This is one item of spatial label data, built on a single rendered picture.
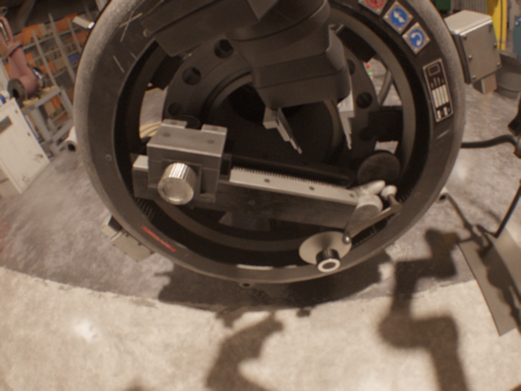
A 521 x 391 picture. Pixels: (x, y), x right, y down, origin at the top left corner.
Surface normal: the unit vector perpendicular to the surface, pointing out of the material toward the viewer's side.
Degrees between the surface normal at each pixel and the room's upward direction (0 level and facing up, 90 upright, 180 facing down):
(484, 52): 90
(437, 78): 90
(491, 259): 0
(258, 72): 107
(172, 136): 25
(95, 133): 90
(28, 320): 0
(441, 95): 90
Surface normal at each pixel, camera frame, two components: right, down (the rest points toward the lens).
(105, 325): -0.22, -0.73
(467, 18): -0.58, -0.62
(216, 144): 0.22, -0.74
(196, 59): 0.01, 0.65
